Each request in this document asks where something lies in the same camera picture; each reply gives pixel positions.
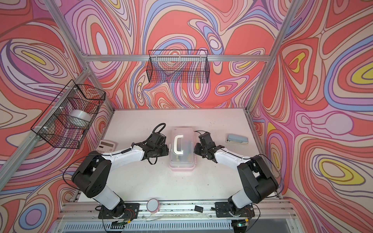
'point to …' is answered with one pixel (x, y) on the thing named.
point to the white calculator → (105, 146)
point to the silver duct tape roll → (81, 114)
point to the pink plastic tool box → (182, 156)
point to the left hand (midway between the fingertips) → (168, 149)
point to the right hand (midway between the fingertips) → (197, 151)
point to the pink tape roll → (153, 206)
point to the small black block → (198, 208)
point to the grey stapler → (236, 139)
